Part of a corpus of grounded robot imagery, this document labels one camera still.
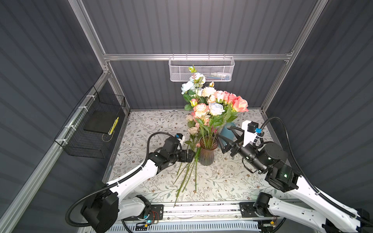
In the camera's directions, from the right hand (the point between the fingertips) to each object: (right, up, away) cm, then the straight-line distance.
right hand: (227, 131), depth 58 cm
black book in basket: (-63, +4, +18) cm, 66 cm away
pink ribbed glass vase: (-5, -16, +25) cm, 30 cm away
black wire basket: (-68, -5, +9) cm, 69 cm away
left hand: (-15, -14, +22) cm, 31 cm away
